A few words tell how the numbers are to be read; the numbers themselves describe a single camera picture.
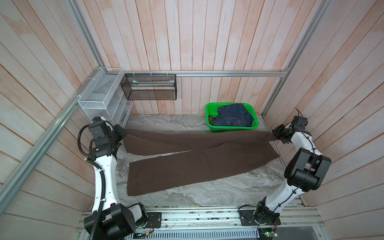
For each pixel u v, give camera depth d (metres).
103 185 0.42
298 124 0.71
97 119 0.63
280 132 0.82
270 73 0.96
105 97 0.79
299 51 0.83
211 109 1.17
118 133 0.66
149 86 1.03
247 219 0.73
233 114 1.14
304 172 0.49
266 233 0.71
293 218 0.76
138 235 0.71
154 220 0.73
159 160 0.97
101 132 0.53
